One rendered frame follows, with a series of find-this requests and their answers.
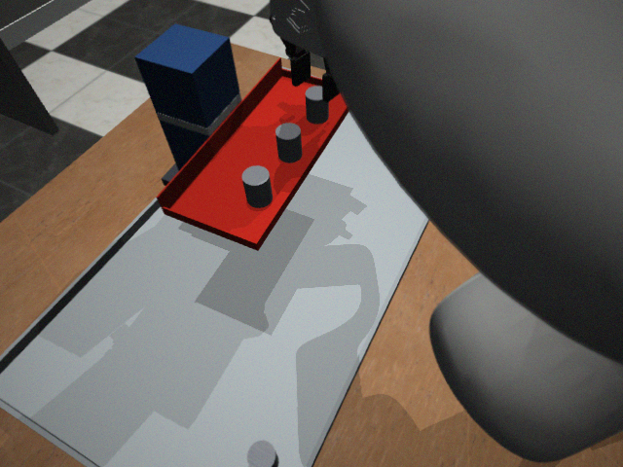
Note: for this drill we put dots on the grey cylinder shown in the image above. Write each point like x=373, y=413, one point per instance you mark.
x=289, y=142
x=317, y=110
x=262, y=454
x=257, y=185

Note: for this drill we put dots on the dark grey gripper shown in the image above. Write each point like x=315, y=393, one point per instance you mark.
x=294, y=21

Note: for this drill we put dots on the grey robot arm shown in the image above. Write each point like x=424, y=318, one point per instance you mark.
x=502, y=120

